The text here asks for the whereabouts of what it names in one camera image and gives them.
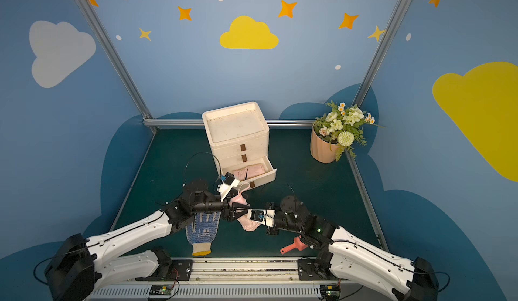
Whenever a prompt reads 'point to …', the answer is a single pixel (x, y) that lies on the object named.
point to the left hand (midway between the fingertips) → (250, 200)
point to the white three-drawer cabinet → (239, 138)
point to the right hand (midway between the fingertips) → (257, 208)
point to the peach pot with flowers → (339, 129)
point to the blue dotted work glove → (202, 231)
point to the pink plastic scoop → (298, 243)
